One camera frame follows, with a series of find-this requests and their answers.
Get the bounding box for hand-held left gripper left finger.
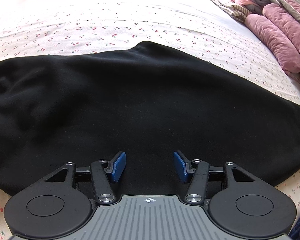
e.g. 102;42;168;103
44;151;127;204

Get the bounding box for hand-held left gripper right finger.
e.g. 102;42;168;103
173;151;257;203

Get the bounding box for black pants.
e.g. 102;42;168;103
0;41;300;197

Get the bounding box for purple folded quilt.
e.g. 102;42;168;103
244;0;300;83

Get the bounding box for striped folded cloth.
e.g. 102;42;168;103
209;0;252;22

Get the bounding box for grey folded cloth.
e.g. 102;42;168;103
249;0;270;15

